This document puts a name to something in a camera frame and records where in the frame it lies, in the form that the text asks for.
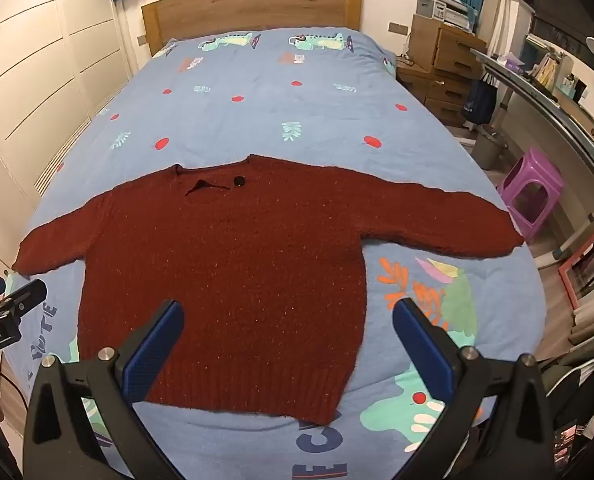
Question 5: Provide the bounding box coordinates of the white wardrobe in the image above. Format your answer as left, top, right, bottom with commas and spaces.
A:
0, 0, 150, 281

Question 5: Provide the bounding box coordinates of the wooden headboard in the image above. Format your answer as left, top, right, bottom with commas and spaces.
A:
142, 0, 363, 57

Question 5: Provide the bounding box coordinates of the black cable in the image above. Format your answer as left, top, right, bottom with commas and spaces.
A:
0, 354, 28, 407

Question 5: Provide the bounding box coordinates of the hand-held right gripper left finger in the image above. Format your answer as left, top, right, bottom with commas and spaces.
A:
24, 300, 186, 480

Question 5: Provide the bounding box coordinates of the tall wooden dresser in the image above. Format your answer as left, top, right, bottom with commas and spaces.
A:
408, 14, 488, 80

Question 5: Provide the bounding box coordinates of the grey printer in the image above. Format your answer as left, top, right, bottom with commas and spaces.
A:
416, 0, 478, 34

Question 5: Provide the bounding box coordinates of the printed blue blanket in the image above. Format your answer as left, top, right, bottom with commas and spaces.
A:
2, 26, 548, 480

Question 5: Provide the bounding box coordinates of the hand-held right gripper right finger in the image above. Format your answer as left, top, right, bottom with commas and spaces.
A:
393, 297, 559, 480

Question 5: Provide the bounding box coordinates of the low wooden nightstand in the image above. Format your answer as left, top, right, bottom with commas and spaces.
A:
396, 57, 473, 127

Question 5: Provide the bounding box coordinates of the grey trash bin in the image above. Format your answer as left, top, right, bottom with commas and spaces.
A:
472, 125, 509, 171

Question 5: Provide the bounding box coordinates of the long desk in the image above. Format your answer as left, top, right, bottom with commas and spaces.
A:
470, 47, 594, 266

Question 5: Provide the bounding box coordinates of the dark blue bag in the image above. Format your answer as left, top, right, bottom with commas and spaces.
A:
464, 74, 501, 126

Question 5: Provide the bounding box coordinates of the dark red knit sweater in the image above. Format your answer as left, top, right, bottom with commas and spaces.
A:
13, 154, 525, 425

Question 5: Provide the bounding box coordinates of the purple plastic stool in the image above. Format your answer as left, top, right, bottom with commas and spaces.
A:
496, 147, 566, 242

